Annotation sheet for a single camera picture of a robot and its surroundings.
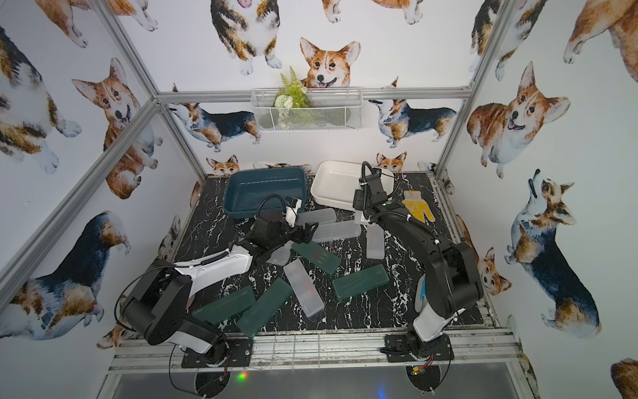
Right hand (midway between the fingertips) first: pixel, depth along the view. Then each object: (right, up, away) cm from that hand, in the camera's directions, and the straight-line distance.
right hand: (361, 193), depth 89 cm
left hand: (-17, -8, -3) cm, 19 cm away
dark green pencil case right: (-2, -31, -2) cm, 31 cm away
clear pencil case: (-16, -10, +17) cm, 25 cm away
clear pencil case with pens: (-20, -32, -5) cm, 38 cm away
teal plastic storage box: (-52, +2, +26) cm, 58 cm away
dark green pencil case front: (-33, -38, -7) cm, 51 cm away
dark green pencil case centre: (-16, -23, +4) cm, 28 cm away
